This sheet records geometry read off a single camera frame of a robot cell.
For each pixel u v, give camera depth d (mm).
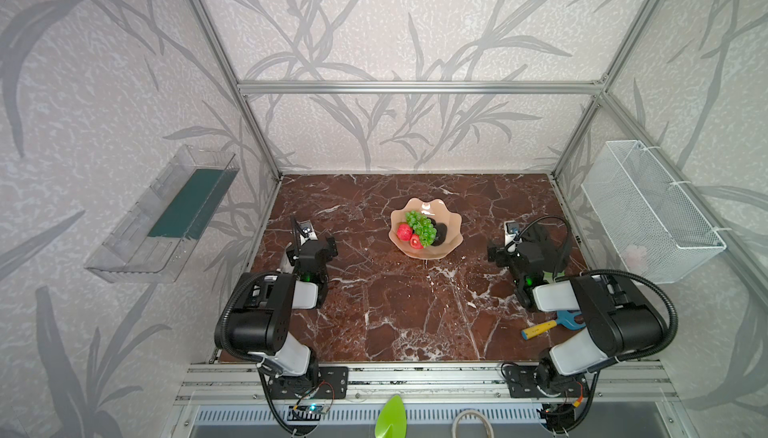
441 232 976
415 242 956
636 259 722
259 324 449
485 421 679
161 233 642
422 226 912
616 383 755
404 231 959
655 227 631
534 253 709
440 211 1038
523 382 729
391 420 684
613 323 449
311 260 705
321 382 723
